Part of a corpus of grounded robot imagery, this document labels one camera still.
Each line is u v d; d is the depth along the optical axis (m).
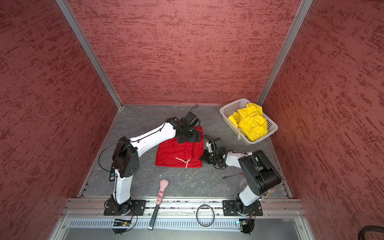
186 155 0.88
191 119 0.70
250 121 0.97
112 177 0.83
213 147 0.76
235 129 0.95
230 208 0.74
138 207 0.74
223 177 0.85
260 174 0.46
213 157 0.81
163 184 0.81
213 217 0.71
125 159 0.50
